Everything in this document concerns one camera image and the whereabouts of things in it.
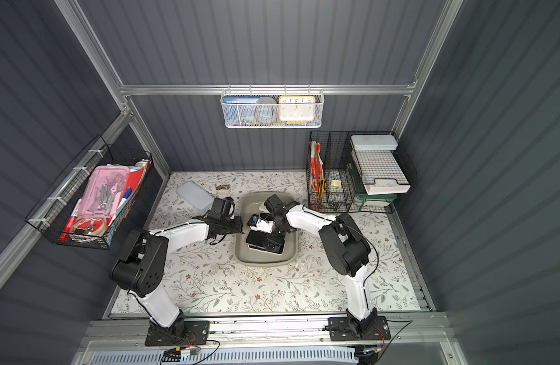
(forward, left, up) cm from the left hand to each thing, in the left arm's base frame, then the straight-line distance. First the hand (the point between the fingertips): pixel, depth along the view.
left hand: (244, 225), depth 96 cm
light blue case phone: (-5, -5, +11) cm, 13 cm away
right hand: (-4, -14, -2) cm, 14 cm away
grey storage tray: (+11, 0, -2) cm, 12 cm away
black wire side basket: (-16, +46, +31) cm, 58 cm away
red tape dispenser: (-16, +40, +26) cm, 50 cm away
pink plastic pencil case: (-3, +41, +28) cm, 49 cm away
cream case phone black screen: (-11, -9, -1) cm, 14 cm away
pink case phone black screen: (-8, -6, +3) cm, 10 cm away
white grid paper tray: (+19, -58, +16) cm, 63 cm away
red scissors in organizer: (+35, -34, +2) cm, 49 cm away
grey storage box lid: (+19, +26, -3) cm, 32 cm away
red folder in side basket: (+2, +34, +26) cm, 43 cm away
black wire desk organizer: (+20, -49, +12) cm, 55 cm away
